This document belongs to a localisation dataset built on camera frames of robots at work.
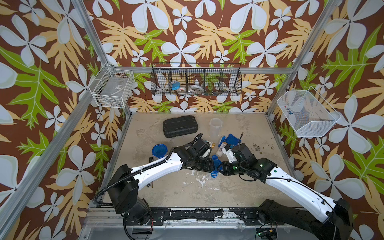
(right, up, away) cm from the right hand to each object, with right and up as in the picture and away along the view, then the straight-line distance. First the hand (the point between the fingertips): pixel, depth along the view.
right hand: (216, 168), depth 77 cm
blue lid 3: (+17, +12, +29) cm, 36 cm away
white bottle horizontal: (+1, +10, +23) cm, 25 cm away
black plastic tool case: (-22, +23, +31) cm, 44 cm away
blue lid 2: (0, +3, -4) cm, 5 cm away
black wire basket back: (-12, +53, +21) cm, 59 cm away
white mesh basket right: (+52, +28, +4) cm, 60 cm away
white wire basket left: (-60, +45, +9) cm, 76 cm away
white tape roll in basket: (-11, +48, +22) cm, 54 cm away
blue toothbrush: (+9, +13, +27) cm, 31 cm away
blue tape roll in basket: (-24, +49, +19) cm, 57 cm away
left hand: (-2, 0, 0) cm, 2 cm away
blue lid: (-31, +9, +5) cm, 33 cm away
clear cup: (+3, +23, +20) cm, 31 cm away
